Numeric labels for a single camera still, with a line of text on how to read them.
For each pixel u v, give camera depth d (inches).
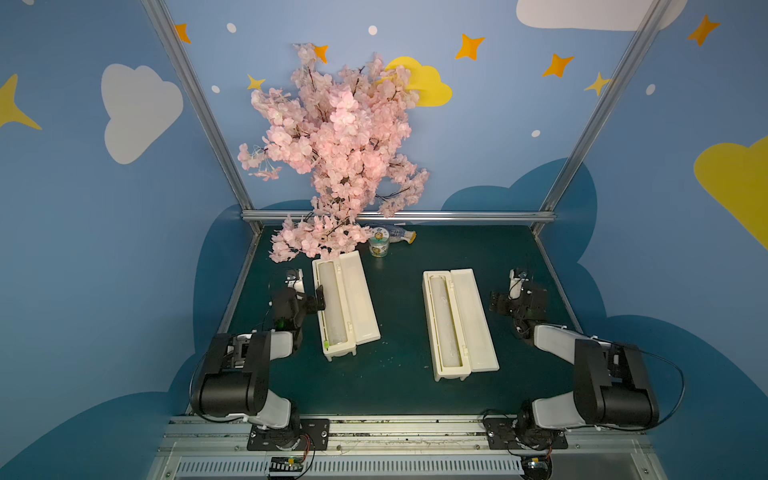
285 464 28.8
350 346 32.8
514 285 32.3
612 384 17.6
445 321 35.0
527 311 28.8
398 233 46.9
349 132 23.1
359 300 36.0
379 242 42.2
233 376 17.6
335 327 34.4
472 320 34.8
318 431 29.5
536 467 28.9
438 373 30.9
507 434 29.4
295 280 31.5
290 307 28.8
